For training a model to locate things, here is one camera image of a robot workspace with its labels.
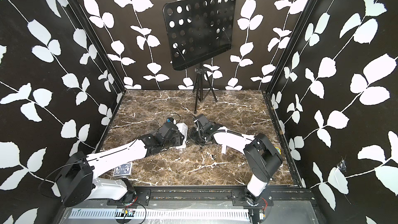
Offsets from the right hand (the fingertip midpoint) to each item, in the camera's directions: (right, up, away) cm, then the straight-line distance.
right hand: (184, 137), depth 85 cm
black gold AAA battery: (+16, -12, +3) cm, 21 cm away
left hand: (-1, +1, 0) cm, 1 cm away
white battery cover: (+23, -8, +6) cm, 25 cm away
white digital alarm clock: (-1, +5, +1) cm, 5 cm away
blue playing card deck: (-31, -16, -5) cm, 35 cm away
